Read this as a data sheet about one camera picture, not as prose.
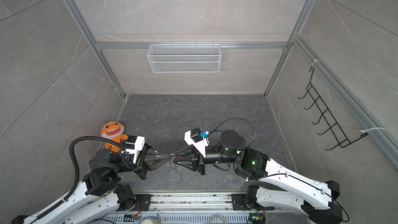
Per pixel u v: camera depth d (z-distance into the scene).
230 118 1.07
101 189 0.46
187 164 0.48
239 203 0.73
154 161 0.47
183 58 1.00
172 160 0.48
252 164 0.43
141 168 0.45
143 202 0.73
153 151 0.48
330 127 0.64
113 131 0.90
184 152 0.50
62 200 0.44
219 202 0.75
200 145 0.43
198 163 0.45
